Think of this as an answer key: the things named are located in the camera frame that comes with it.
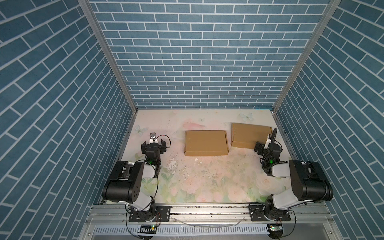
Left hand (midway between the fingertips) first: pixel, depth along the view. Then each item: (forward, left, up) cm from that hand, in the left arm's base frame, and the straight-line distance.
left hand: (154, 140), depth 93 cm
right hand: (-2, -71, 0) cm, 71 cm away
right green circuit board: (-46, -66, -11) cm, 81 cm away
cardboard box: (0, -33, -4) cm, 33 cm away
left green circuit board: (-45, -2, -11) cm, 46 cm away
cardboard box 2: (+9, -64, -9) cm, 65 cm away
